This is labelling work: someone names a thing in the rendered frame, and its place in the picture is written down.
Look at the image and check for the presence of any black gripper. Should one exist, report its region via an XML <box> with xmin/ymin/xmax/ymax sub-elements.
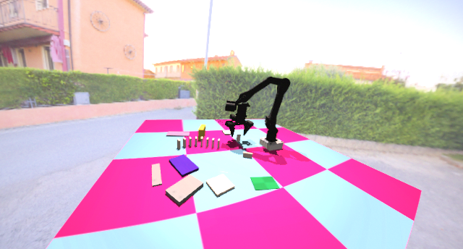
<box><xmin>225</xmin><ymin>113</ymin><xmax>254</xmax><ymax>137</ymax></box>

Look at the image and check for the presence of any purple flat block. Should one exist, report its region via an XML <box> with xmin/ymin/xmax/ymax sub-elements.
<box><xmin>169</xmin><ymin>154</ymin><xmax>199</xmax><ymax>177</ymax></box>

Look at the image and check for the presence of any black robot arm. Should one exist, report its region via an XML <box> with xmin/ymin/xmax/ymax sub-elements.
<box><xmin>225</xmin><ymin>77</ymin><xmax>290</xmax><ymax>142</ymax></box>

